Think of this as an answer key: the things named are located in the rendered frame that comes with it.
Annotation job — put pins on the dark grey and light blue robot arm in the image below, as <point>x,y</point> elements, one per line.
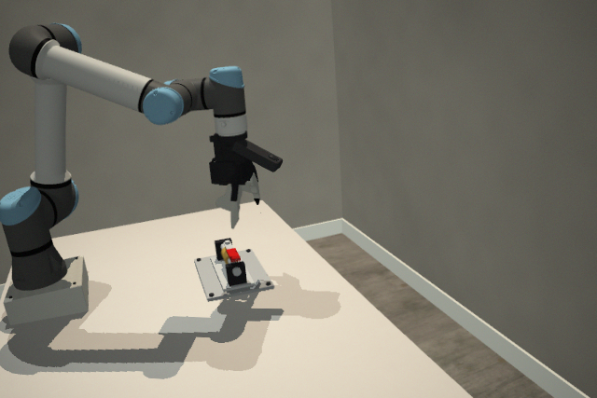
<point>25,216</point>

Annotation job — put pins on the ball valve with red lever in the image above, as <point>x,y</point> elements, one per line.
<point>231,275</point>

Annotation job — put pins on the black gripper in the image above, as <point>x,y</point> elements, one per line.
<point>244,174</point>

